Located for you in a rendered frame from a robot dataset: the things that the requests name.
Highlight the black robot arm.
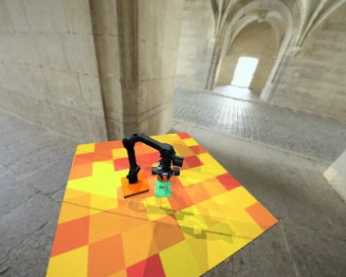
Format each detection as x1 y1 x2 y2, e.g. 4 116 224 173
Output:
121 133 184 185

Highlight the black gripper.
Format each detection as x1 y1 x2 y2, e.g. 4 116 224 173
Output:
152 164 180 180

